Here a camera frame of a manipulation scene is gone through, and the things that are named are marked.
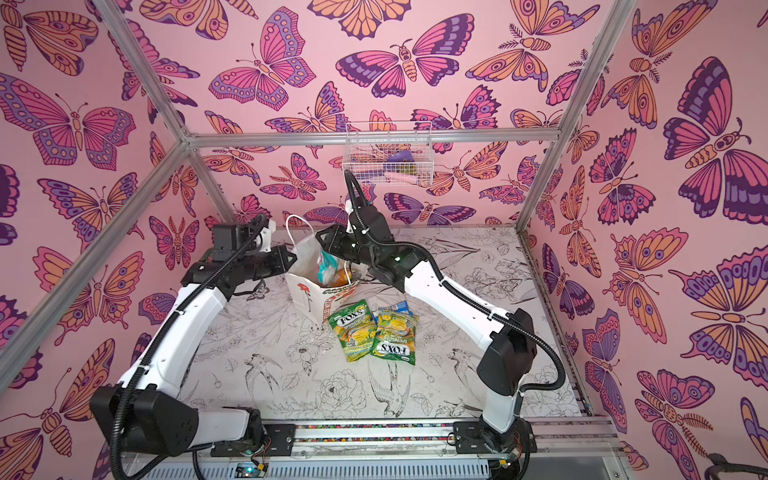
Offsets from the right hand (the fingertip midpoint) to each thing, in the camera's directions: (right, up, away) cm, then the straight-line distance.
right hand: (316, 231), depth 70 cm
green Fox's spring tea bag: (+7, -28, +20) cm, 35 cm away
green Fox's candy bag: (+19, -29, +18) cm, 39 cm away
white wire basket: (+19, +27, +25) cm, 41 cm away
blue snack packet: (+22, -23, +27) cm, 42 cm away
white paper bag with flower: (-2, -11, +7) cm, 14 cm away
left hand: (-7, -5, +8) cm, 12 cm away
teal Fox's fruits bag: (+1, -9, +8) cm, 12 cm away
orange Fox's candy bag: (+2, -13, +23) cm, 26 cm away
